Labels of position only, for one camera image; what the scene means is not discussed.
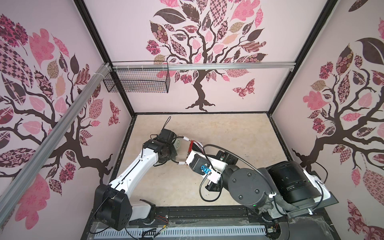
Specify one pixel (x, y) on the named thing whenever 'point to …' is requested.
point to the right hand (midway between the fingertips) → (202, 151)
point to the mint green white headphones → (177, 143)
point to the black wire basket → (148, 81)
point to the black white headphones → (194, 145)
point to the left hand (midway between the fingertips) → (172, 157)
